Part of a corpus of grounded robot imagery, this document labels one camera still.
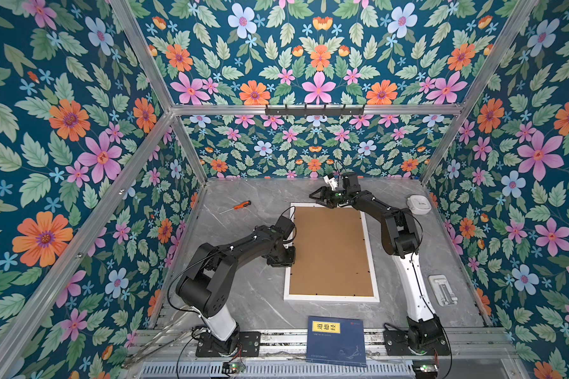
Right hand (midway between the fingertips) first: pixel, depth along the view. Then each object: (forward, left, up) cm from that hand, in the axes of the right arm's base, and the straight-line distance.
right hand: (314, 196), depth 104 cm
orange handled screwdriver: (0, +35, -6) cm, 36 cm away
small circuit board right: (-62, -32, -9) cm, 71 cm away
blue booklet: (-55, -5, -7) cm, 56 cm away
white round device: (-1, -48, -5) cm, 49 cm away
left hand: (-29, +8, -4) cm, 30 cm away
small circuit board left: (-62, +28, -8) cm, 68 cm away
